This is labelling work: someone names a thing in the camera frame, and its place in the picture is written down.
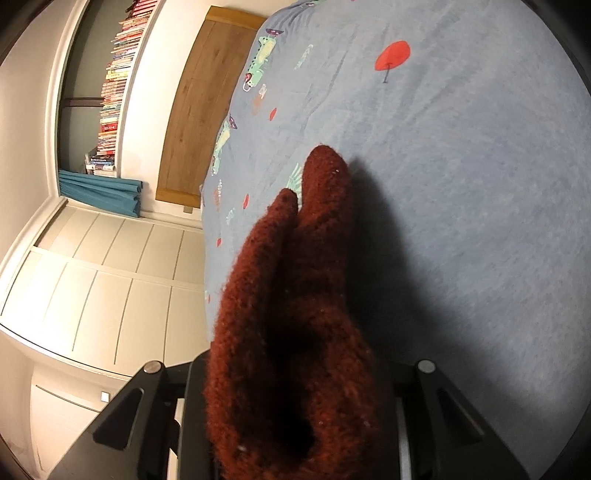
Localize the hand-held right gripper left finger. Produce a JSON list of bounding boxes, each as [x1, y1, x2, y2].
[[47, 350, 219, 480]]

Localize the white wardrobe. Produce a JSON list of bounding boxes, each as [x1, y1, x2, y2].
[[0, 198, 209, 418]]

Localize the blue printed bed blanket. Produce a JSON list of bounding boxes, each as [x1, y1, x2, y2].
[[200, 0, 585, 480]]

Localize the row of colourful books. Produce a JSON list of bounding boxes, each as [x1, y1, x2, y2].
[[84, 0, 161, 179]]

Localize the teal curtain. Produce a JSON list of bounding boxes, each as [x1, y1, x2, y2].
[[58, 169, 144, 219]]

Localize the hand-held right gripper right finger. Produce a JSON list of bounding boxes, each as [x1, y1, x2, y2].
[[392, 359, 530, 480]]

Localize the wooden headboard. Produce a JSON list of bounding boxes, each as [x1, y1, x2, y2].
[[156, 6, 269, 206]]

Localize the dark red knitted sweater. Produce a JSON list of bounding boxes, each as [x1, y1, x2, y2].
[[203, 145, 399, 480]]

